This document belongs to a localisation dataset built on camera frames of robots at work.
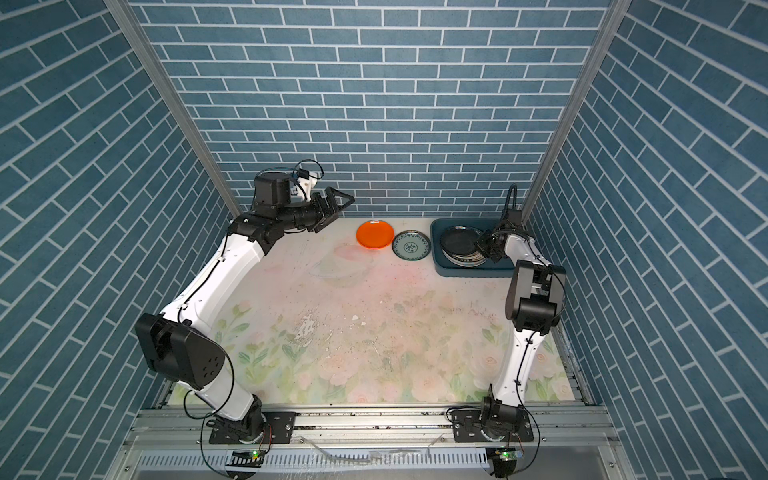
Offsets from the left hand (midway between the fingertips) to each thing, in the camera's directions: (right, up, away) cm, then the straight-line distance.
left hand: (347, 206), depth 75 cm
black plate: (+36, -8, +32) cm, 49 cm away
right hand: (+40, -9, +28) cm, 50 cm away
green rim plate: (+37, -15, +29) cm, 50 cm away
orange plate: (+4, -6, +41) cm, 42 cm away
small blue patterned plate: (+18, -10, +37) cm, 42 cm away
